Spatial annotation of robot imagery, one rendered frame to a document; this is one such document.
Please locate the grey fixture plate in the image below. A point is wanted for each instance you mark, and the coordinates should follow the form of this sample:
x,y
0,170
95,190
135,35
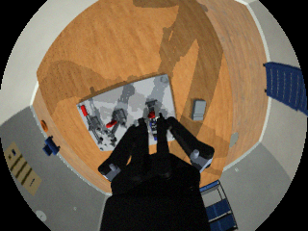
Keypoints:
x,y
131,98

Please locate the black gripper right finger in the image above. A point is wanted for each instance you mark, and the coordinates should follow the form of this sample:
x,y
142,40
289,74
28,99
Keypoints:
x,y
201,153

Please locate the grey toggle clamp with red handle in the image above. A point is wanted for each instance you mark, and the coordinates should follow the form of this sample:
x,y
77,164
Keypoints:
x,y
93,123
118,117
150,107

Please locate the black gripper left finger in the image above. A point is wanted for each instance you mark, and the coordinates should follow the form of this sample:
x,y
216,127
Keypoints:
x,y
135,141

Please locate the grey rectangular block with slot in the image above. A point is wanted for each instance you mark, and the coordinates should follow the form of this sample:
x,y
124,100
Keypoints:
x,y
198,109

